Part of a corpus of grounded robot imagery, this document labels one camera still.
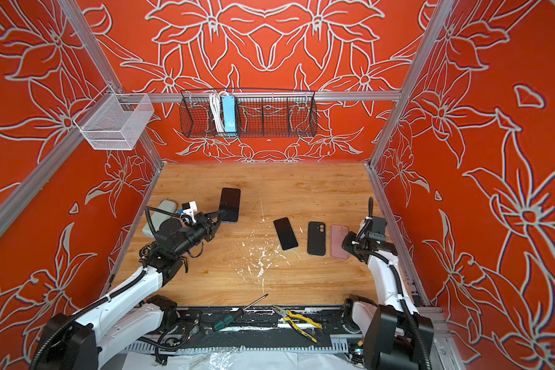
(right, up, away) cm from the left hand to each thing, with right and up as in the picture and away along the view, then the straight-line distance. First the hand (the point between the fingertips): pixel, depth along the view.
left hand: (227, 211), depth 75 cm
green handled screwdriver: (+2, -34, -3) cm, 34 cm away
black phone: (0, +3, +4) cm, 5 cm away
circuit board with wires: (+42, -41, -6) cm, 59 cm away
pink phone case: (+43, -12, +19) cm, 49 cm away
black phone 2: (+21, -11, +18) cm, 29 cm away
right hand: (+44, -12, +9) cm, 47 cm away
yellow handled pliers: (+20, -34, -1) cm, 40 cm away
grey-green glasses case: (-33, -4, +20) cm, 39 cm away
